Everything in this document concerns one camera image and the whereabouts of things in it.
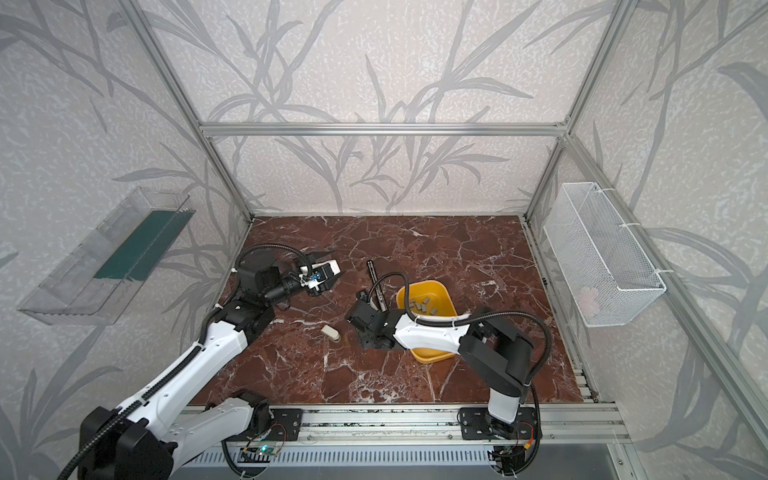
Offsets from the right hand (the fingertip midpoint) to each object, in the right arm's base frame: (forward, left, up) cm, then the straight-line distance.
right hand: (370, 318), depth 89 cm
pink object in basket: (-4, -55, +18) cm, 58 cm away
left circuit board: (-32, +23, -3) cm, 40 cm away
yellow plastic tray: (+8, -22, -3) cm, 23 cm away
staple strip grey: (+7, -17, -2) cm, 19 cm away
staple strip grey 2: (+4, -20, -3) cm, 20 cm away
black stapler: (+12, -2, -3) cm, 13 cm away
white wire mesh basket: (-5, -53, +31) cm, 61 cm away
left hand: (+7, +6, +25) cm, 27 cm away
